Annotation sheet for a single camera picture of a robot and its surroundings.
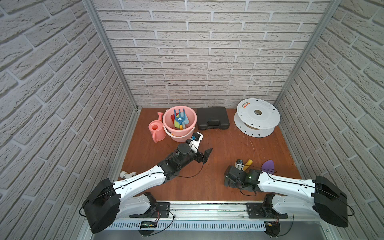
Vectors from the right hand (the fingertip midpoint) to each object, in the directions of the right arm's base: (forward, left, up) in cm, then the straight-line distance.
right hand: (232, 181), depth 83 cm
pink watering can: (+31, +44, +13) cm, 55 cm away
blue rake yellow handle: (+38, +29, +12) cm, 50 cm away
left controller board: (-17, +46, -1) cm, 49 cm away
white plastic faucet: (+6, +61, +5) cm, 61 cm away
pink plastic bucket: (+25, +28, +13) cm, 39 cm away
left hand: (+17, +17, +20) cm, 31 cm away
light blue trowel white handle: (+39, +26, +10) cm, 48 cm away
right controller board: (-23, -14, 0) cm, 27 cm away
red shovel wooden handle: (+40, +34, +13) cm, 54 cm away
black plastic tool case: (+47, +6, +3) cm, 48 cm away
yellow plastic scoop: (+9, -11, +2) cm, 14 cm away
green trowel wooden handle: (+37, +32, +10) cm, 49 cm away
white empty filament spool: (+40, -24, +9) cm, 47 cm away
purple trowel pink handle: (+8, -24, 0) cm, 25 cm away
